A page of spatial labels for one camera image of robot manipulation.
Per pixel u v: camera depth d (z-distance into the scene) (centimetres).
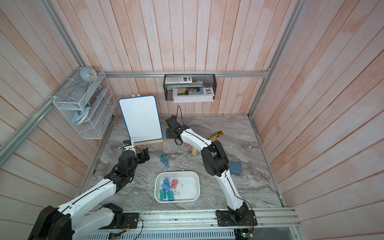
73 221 42
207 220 75
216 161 58
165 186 82
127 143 72
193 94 93
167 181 85
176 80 90
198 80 91
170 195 80
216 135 107
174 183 84
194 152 98
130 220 73
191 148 98
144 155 77
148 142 93
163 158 93
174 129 78
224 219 73
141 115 87
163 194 80
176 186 84
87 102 78
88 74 80
